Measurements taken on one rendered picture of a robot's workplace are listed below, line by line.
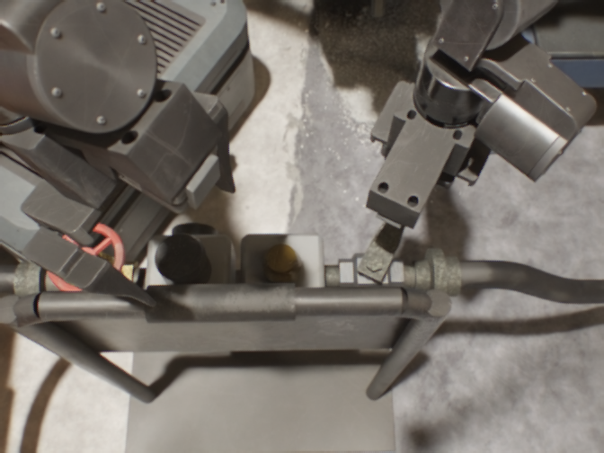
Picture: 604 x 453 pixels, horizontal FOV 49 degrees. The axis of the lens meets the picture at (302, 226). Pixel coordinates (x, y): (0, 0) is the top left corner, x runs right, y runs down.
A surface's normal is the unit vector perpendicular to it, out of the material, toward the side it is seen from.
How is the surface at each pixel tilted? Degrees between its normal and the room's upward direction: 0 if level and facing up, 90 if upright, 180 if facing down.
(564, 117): 71
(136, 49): 60
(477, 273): 15
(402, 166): 0
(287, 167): 0
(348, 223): 0
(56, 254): 30
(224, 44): 45
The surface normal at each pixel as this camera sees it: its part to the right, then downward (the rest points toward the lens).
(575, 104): 0.29, -0.53
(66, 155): 0.74, 0.23
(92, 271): -0.43, -0.56
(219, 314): 0.01, 0.49
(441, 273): 0.00, -0.22
